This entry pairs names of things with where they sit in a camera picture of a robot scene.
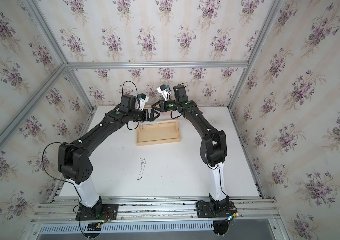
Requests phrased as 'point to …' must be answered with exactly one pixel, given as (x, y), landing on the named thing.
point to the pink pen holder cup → (166, 113)
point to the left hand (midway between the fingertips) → (155, 114)
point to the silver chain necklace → (143, 163)
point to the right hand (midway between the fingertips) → (155, 107)
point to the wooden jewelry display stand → (158, 132)
